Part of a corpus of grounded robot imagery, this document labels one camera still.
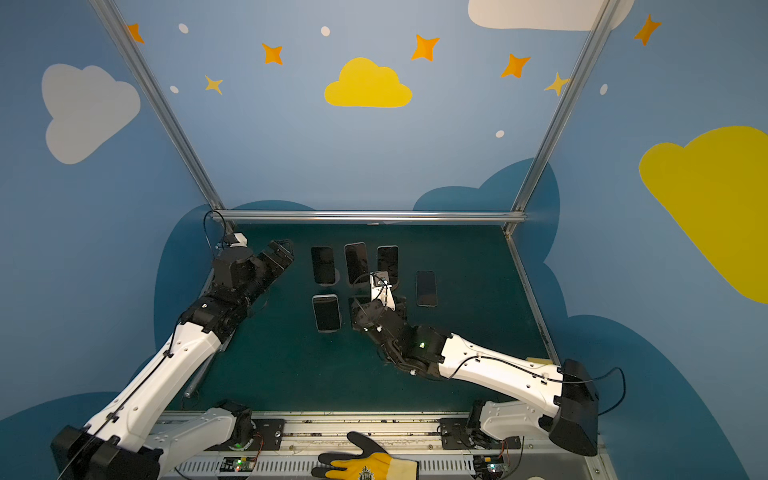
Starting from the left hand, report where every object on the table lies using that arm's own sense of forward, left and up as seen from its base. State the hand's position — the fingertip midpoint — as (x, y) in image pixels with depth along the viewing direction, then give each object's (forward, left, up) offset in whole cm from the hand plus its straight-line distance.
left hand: (288, 250), depth 75 cm
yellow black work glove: (-42, -22, -27) cm, 55 cm away
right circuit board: (-42, -51, -31) cm, 73 cm away
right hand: (-10, -22, -5) cm, 25 cm away
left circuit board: (-43, +10, -30) cm, 53 cm away
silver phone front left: (-8, -8, -18) cm, 22 cm away
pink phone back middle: (+13, -15, -20) cm, 28 cm away
